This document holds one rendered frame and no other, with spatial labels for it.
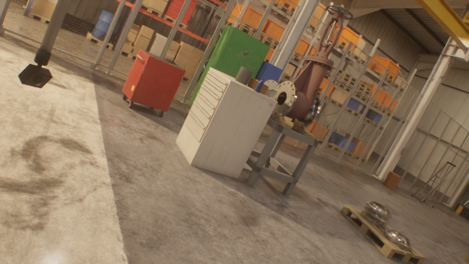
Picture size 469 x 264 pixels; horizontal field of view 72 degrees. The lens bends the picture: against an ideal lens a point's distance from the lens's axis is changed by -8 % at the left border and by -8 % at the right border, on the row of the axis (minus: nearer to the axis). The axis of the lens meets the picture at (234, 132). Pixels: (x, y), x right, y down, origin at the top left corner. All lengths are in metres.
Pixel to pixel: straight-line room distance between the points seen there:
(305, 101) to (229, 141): 1.22
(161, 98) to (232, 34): 2.51
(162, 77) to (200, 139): 1.68
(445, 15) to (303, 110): 8.03
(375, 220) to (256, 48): 4.36
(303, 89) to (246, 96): 1.04
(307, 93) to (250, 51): 3.10
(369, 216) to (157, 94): 3.85
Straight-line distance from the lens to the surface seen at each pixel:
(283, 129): 4.56
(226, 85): 4.20
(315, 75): 4.99
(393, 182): 12.30
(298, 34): 8.78
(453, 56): 13.30
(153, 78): 5.61
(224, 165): 4.57
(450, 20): 12.45
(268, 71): 7.93
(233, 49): 7.63
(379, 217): 5.78
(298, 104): 4.83
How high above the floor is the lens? 1.39
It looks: 11 degrees down
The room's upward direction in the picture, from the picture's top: 27 degrees clockwise
